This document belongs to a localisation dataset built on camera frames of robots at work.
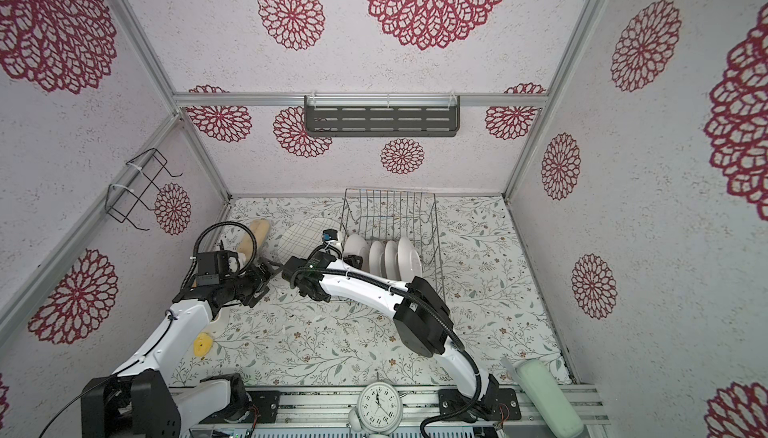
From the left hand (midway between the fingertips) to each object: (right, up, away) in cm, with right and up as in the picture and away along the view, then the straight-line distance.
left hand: (277, 280), depth 85 cm
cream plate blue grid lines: (+1, +11, +22) cm, 25 cm away
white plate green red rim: (+23, +10, +2) cm, 25 cm away
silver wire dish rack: (+31, +19, +28) cm, 46 cm away
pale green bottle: (+70, -24, -11) cm, 75 cm away
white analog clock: (+29, -27, -15) cm, 43 cm away
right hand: (+21, +6, 0) cm, 22 cm away
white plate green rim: (+37, +6, -1) cm, 38 cm away
